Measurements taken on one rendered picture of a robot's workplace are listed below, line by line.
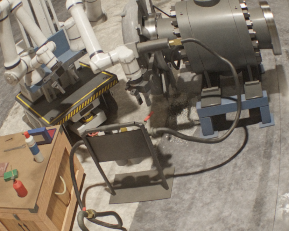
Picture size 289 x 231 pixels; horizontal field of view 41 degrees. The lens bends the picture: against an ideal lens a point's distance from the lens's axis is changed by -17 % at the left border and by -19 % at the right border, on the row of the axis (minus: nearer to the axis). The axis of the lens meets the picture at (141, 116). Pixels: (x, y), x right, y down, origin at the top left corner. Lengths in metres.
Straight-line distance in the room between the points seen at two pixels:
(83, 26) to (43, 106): 1.15
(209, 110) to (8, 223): 1.65
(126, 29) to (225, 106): 0.83
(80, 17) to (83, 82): 1.06
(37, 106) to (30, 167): 1.03
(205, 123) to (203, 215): 0.77
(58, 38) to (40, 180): 1.31
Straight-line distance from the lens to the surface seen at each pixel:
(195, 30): 2.88
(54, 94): 3.63
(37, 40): 2.99
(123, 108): 3.75
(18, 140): 3.12
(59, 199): 2.83
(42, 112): 3.58
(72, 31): 3.38
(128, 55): 2.45
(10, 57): 3.06
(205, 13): 2.91
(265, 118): 3.10
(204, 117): 3.07
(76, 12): 2.76
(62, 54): 3.53
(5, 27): 2.95
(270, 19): 2.94
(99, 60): 2.56
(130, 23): 2.91
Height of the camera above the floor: 1.99
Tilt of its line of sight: 34 degrees down
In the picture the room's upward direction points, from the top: 22 degrees counter-clockwise
